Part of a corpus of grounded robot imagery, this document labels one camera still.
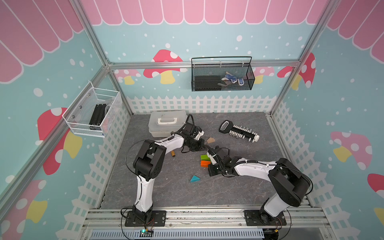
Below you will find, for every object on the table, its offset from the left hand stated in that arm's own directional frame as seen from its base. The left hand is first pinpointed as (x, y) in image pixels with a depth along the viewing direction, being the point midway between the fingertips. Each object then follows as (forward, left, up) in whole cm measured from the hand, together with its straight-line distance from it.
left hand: (206, 150), depth 94 cm
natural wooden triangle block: (+11, -4, -4) cm, 12 cm away
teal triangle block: (-17, +7, -4) cm, 19 cm away
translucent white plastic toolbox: (+16, +29, +6) cm, 34 cm away
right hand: (-11, -1, -4) cm, 12 cm away
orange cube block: (-8, +1, -3) cm, 8 cm away
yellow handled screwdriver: (-1, +21, -4) cm, 22 cm away
